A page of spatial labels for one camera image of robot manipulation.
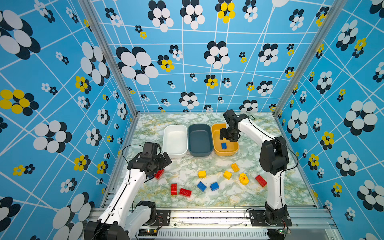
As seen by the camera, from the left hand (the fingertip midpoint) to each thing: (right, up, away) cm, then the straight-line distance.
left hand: (165, 162), depth 81 cm
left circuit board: (-7, -32, -9) cm, 34 cm away
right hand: (+36, +12, +16) cm, 41 cm away
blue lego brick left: (+20, -14, +1) cm, 25 cm away
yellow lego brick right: (+36, -9, +5) cm, 37 cm away
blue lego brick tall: (+36, +7, +19) cm, 41 cm away
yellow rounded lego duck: (+44, -10, +3) cm, 46 cm away
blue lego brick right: (+27, -14, +1) cm, 31 cm away
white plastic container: (+3, +9, +18) cm, 20 cm away
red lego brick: (-5, -8, +5) cm, 11 cm away
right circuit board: (+58, -28, -14) cm, 66 cm away
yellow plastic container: (+41, +6, +18) cm, 45 cm away
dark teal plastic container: (+20, +10, +23) cm, 32 cm away
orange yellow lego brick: (+41, -5, +9) cm, 42 cm away
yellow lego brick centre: (+21, -9, +7) cm, 23 cm away
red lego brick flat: (+11, -17, 0) cm, 20 cm away
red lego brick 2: (+5, -15, 0) cm, 16 cm away
